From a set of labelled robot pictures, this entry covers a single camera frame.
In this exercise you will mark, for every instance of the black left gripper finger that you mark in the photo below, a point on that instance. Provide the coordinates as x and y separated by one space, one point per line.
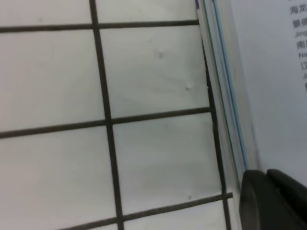
272 200

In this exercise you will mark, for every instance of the white show catalogue book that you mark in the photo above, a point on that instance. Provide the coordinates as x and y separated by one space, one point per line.
256 54

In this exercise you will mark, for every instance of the white black-grid tablecloth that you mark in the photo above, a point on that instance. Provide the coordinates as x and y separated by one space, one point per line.
106 119

